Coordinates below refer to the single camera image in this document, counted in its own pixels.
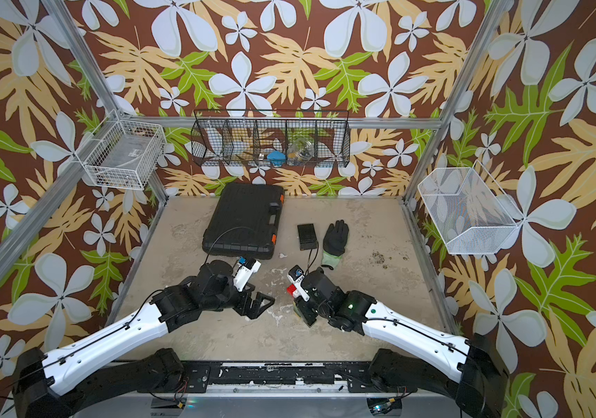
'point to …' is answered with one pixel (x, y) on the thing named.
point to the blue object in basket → (276, 158)
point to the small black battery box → (308, 237)
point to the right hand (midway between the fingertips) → (297, 296)
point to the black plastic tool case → (244, 221)
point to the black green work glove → (335, 241)
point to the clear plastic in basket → (300, 151)
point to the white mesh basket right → (471, 212)
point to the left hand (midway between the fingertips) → (266, 292)
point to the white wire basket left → (125, 154)
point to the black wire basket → (273, 138)
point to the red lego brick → (291, 289)
